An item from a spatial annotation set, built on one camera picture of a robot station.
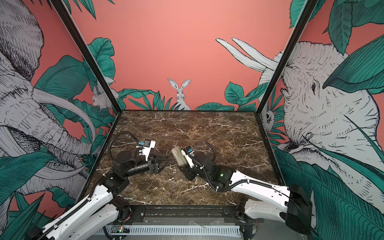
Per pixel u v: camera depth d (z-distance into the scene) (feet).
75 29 2.55
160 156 2.32
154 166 2.01
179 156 2.34
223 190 1.68
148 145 2.09
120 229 2.30
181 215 2.47
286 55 2.82
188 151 2.08
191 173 2.10
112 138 3.39
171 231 2.30
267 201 1.48
